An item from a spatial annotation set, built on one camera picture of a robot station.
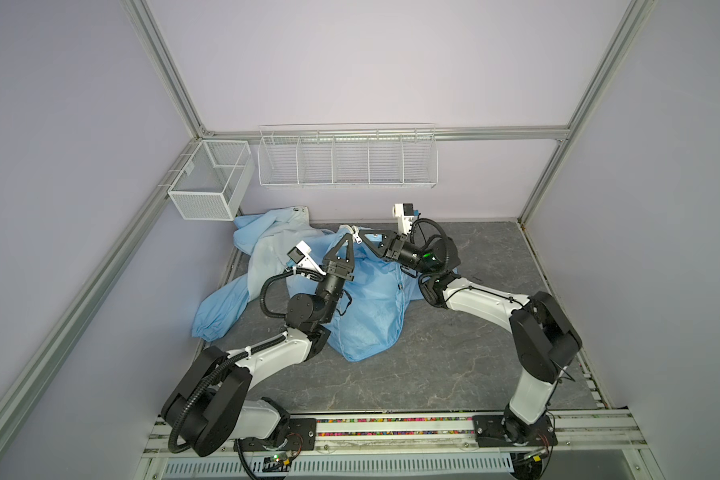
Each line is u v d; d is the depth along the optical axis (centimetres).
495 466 71
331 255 69
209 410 42
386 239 67
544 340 48
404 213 69
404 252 67
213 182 96
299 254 63
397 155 103
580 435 74
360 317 94
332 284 65
